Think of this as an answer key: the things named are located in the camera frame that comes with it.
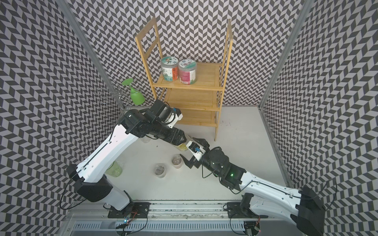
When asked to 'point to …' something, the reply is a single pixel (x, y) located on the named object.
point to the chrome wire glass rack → (113, 94)
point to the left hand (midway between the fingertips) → (177, 140)
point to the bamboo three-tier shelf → (199, 103)
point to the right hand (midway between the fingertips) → (189, 148)
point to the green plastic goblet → (137, 97)
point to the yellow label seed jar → (182, 147)
